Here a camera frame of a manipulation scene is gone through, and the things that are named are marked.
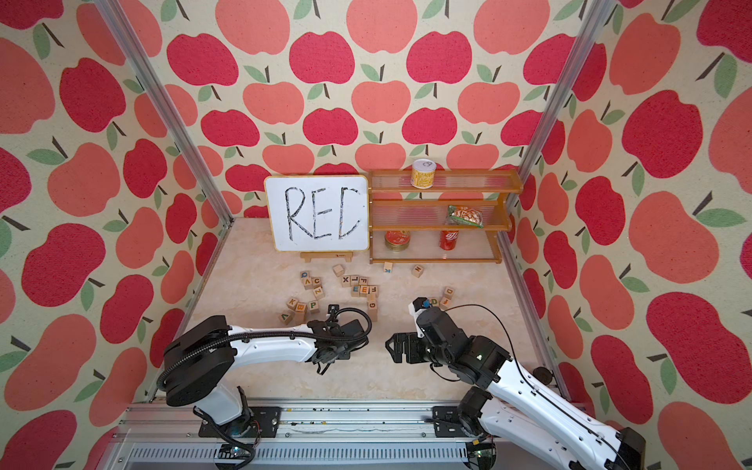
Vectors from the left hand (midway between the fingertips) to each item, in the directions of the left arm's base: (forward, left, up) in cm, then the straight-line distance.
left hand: (343, 355), depth 86 cm
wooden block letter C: (+24, +10, +3) cm, 26 cm away
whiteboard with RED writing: (+41, +11, +19) cm, 47 cm away
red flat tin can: (+41, -18, +6) cm, 45 cm away
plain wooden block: (+30, +4, +2) cm, 30 cm away
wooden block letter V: (+11, +18, +3) cm, 22 cm away
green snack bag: (+39, -40, +22) cm, 59 cm away
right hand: (-3, -16, +14) cm, 21 cm away
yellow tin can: (+43, -24, +35) cm, 60 cm away
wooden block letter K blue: (+30, -14, +3) cm, 34 cm away
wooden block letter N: (+29, -25, +3) cm, 38 cm away
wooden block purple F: (+25, -6, +3) cm, 25 cm away
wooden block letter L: (+24, -3, +4) cm, 25 cm away
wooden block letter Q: (+27, +16, +3) cm, 32 cm away
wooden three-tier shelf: (+62, -38, -1) cm, 73 cm away
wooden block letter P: (+15, +10, +3) cm, 18 cm away
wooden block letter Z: (+19, +9, +3) cm, 22 cm away
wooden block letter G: (+14, -9, +3) cm, 17 cm away
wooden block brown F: (+22, -9, +3) cm, 24 cm away
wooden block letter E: (+21, -6, +4) cm, 22 cm away
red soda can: (+38, -36, +9) cm, 53 cm away
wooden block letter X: (+24, 0, +3) cm, 25 cm away
